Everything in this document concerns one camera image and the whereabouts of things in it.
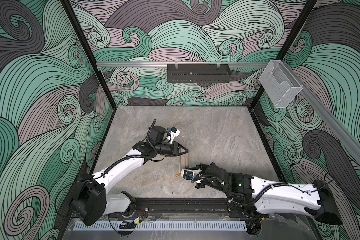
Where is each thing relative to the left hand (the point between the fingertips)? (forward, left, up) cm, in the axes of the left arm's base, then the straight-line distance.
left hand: (187, 152), depth 73 cm
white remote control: (-5, +2, 0) cm, 5 cm away
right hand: (-7, 0, -1) cm, 8 cm away
